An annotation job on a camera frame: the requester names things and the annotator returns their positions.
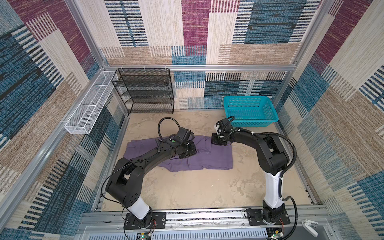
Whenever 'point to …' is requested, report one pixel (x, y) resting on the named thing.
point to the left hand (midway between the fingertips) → (197, 149)
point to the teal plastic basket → (250, 111)
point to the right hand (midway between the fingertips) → (212, 142)
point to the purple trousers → (208, 156)
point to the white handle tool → (306, 224)
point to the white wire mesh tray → (84, 117)
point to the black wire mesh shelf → (145, 90)
